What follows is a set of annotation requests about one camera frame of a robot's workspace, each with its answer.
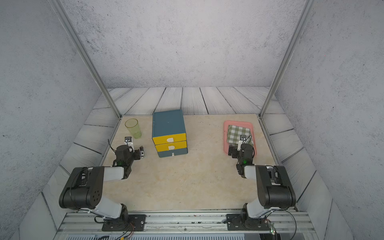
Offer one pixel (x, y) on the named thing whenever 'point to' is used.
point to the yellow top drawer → (169, 138)
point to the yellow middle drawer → (171, 146)
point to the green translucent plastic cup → (132, 124)
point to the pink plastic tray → (226, 123)
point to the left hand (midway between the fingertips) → (136, 146)
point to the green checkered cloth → (234, 132)
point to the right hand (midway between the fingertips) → (240, 144)
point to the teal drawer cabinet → (169, 133)
